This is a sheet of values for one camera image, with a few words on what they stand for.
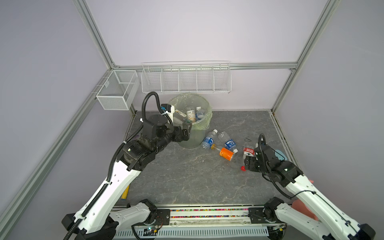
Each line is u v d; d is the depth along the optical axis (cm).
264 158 56
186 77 99
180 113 89
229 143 95
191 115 91
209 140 97
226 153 91
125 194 79
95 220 36
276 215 63
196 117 89
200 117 89
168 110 52
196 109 94
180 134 54
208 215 75
